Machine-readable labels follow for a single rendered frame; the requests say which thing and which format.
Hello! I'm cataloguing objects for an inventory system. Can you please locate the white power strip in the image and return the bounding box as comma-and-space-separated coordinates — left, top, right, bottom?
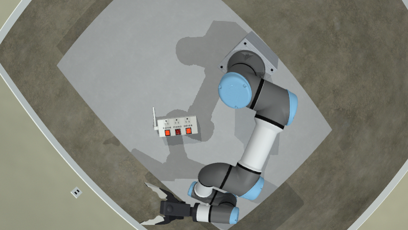
153, 107, 198, 137

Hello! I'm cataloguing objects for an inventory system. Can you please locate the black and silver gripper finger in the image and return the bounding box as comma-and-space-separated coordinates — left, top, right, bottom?
140, 216, 174, 225
145, 182, 176, 200

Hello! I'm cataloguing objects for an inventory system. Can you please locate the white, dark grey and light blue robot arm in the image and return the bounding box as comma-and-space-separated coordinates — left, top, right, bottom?
160, 50, 298, 224

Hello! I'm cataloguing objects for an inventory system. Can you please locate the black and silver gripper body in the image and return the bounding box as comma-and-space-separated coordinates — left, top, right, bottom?
164, 199, 200, 222

